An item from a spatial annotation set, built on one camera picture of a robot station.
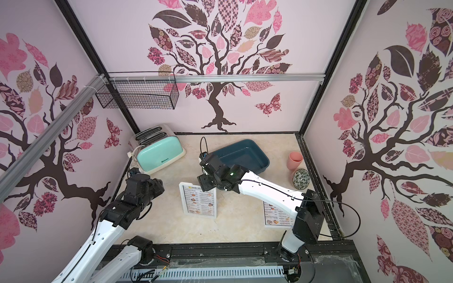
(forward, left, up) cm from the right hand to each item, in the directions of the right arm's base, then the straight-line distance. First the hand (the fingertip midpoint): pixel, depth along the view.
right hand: (205, 177), depth 76 cm
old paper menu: (-11, -33, -21) cm, 41 cm away
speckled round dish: (+8, -50, -19) cm, 54 cm away
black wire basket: (+47, +37, +15) cm, 62 cm away
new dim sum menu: (-8, +3, -9) cm, 12 cm away
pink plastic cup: (+16, -47, -11) cm, 51 cm away
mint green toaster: (+20, +28, -2) cm, 35 cm away
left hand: (-2, +20, -3) cm, 21 cm away
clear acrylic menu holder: (-7, +11, -12) cm, 18 cm away
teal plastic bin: (+30, -21, -21) cm, 42 cm away
